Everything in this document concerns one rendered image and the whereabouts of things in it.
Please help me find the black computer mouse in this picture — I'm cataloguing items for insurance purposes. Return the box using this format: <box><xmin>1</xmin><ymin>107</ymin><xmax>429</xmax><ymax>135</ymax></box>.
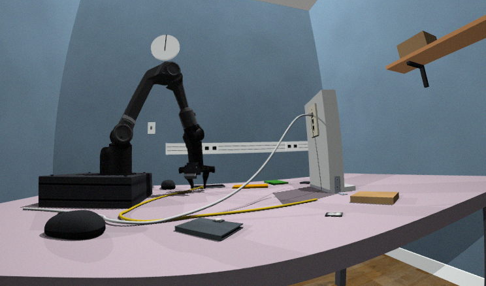
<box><xmin>44</xmin><ymin>210</ymin><xmax>106</xmax><ymax>240</ymax></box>

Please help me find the green flat rectangular block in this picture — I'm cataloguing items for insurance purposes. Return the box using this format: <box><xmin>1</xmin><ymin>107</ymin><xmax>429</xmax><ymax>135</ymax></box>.
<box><xmin>264</xmin><ymin>180</ymin><xmax>288</xmax><ymax>185</ymax></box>

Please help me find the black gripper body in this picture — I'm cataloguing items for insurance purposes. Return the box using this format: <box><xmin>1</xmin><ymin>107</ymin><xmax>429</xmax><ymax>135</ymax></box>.
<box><xmin>178</xmin><ymin>158</ymin><xmax>215</xmax><ymax>174</ymax></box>

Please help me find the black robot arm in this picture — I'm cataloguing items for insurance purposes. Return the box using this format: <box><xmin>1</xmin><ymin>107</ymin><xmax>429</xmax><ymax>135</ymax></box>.
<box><xmin>99</xmin><ymin>61</ymin><xmax>204</xmax><ymax>179</ymax></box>

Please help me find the tan flat rectangular block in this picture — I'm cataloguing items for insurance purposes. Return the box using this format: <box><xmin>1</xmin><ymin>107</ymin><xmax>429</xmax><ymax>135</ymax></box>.
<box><xmin>350</xmin><ymin>191</ymin><xmax>399</xmax><ymax>204</ymax></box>

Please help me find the beige wall plate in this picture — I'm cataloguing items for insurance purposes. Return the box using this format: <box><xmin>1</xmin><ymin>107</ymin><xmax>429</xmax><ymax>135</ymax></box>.
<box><xmin>309</xmin><ymin>103</ymin><xmax>319</xmax><ymax>138</ymax></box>

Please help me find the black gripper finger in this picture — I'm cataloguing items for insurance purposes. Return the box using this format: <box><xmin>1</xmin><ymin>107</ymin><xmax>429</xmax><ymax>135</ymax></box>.
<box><xmin>187</xmin><ymin>179</ymin><xmax>194</xmax><ymax>189</ymax></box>
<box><xmin>202</xmin><ymin>172</ymin><xmax>209</xmax><ymax>189</ymax></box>

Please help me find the white cable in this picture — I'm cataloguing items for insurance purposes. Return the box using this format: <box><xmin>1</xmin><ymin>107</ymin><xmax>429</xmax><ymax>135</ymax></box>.
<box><xmin>23</xmin><ymin>114</ymin><xmax>308</xmax><ymax>225</ymax></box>

